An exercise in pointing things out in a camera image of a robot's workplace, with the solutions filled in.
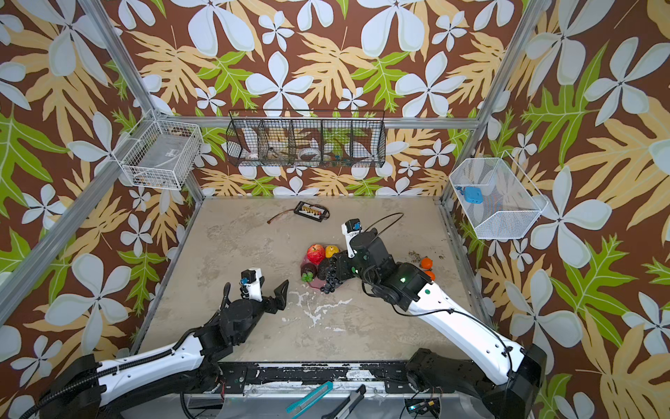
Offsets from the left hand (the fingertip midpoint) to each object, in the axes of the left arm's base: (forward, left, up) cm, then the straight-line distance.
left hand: (278, 278), depth 80 cm
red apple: (+13, -11, -6) cm, 18 cm away
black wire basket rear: (+49, -7, +17) cm, 53 cm away
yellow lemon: (+15, -16, -8) cm, 24 cm away
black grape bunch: (-2, -17, +4) cm, 18 cm away
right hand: (+2, -17, +12) cm, 21 cm away
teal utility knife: (-30, -11, -13) cm, 35 cm away
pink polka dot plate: (+4, -12, -13) cm, 18 cm away
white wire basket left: (+35, +40, +21) cm, 57 cm away
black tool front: (-32, -21, -12) cm, 40 cm away
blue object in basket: (+26, -65, +11) cm, 71 cm away
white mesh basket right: (+23, -71, +13) cm, 76 cm away
